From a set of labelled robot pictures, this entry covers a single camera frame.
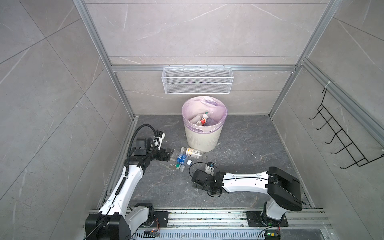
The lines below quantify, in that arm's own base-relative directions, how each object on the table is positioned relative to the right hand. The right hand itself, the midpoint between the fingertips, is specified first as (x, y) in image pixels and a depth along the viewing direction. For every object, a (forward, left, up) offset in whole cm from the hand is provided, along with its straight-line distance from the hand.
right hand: (198, 183), depth 84 cm
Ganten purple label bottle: (+33, -8, +16) cm, 37 cm away
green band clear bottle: (+10, +14, +3) cm, 17 cm away
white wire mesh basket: (+60, -1, +29) cm, 67 cm away
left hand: (+16, +19, +16) cm, 29 cm away
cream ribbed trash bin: (+31, -7, -4) cm, 32 cm away
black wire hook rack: (-2, -66, +30) cm, 73 cm away
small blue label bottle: (+13, +10, +5) cm, 17 cm away
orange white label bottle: (+18, +3, +4) cm, 18 cm away
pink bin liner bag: (+38, -5, +18) cm, 42 cm away
